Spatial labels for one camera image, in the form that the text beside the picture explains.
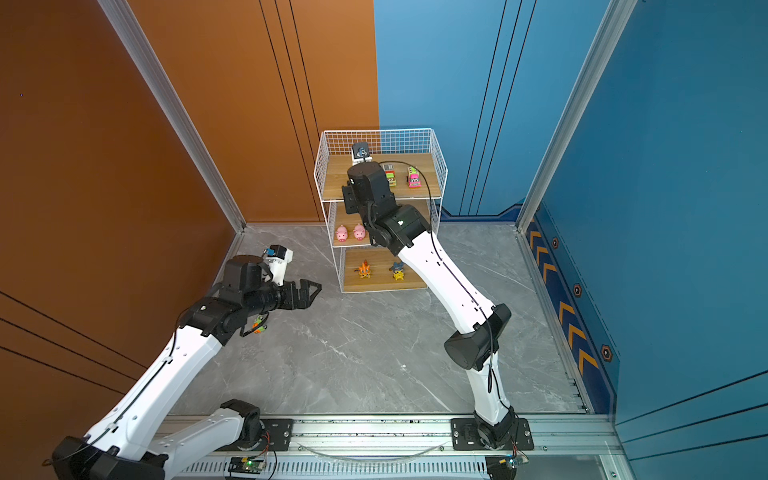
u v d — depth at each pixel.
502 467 0.71
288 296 0.65
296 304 0.66
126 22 0.71
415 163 0.61
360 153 0.57
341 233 0.83
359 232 0.82
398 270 0.99
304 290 0.66
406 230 0.49
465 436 0.72
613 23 0.71
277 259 0.66
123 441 0.38
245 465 0.71
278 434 0.74
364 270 0.99
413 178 0.71
